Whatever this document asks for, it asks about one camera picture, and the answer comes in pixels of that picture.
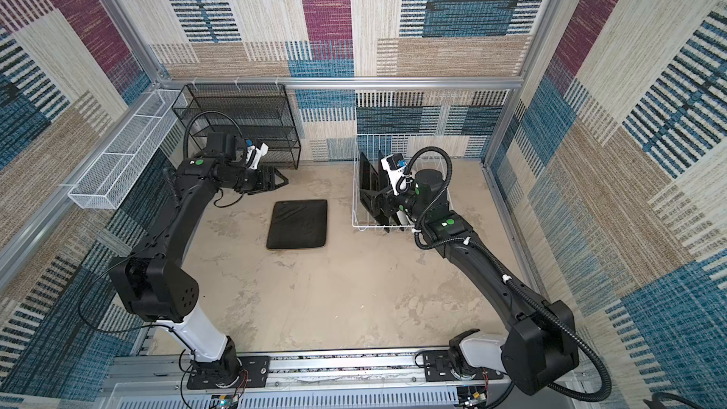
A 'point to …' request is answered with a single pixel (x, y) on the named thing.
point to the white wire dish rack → (405, 146)
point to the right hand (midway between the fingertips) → (379, 187)
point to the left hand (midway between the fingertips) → (280, 181)
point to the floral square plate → (369, 186)
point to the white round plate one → (402, 217)
